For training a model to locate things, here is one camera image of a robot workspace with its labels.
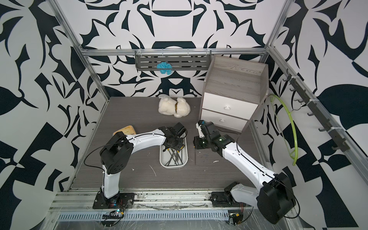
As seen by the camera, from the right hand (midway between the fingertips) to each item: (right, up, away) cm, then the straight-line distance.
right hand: (194, 139), depth 82 cm
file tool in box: (-10, -12, +7) cm, 17 cm away
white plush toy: (-9, +18, +20) cm, 28 cm away
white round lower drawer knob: (+19, +10, +14) cm, 25 cm away
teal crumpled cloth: (-18, +44, +8) cm, 48 cm away
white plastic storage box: (-18, -12, +7) cm, 23 cm away
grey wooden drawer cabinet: (+22, +29, +1) cm, 36 cm away
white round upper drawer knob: (+19, +18, +1) cm, 26 cm away
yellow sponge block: (-42, +4, +15) cm, 45 cm away
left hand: (-9, -4, +11) cm, 15 cm away
